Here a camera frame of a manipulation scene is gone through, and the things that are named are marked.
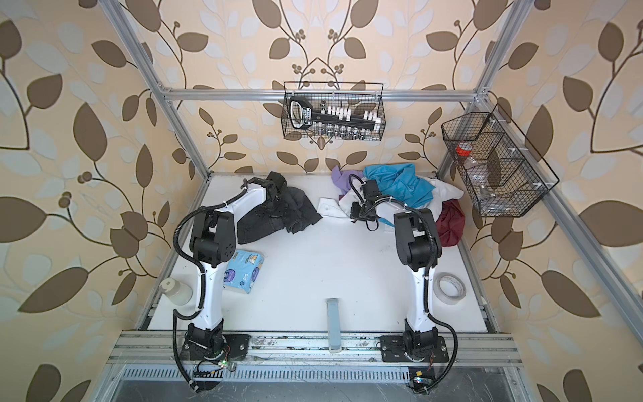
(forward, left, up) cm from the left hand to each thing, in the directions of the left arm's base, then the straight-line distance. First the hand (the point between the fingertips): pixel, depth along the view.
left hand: (275, 212), depth 102 cm
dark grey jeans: (0, -9, +1) cm, 9 cm away
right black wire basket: (-6, -75, +30) cm, 81 cm away
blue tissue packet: (-25, +7, 0) cm, 26 cm away
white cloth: (-15, -40, +23) cm, 49 cm away
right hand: (+2, -34, -4) cm, 34 cm away
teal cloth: (+9, -51, +10) cm, 53 cm away
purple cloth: (+21, -27, -1) cm, 35 cm away
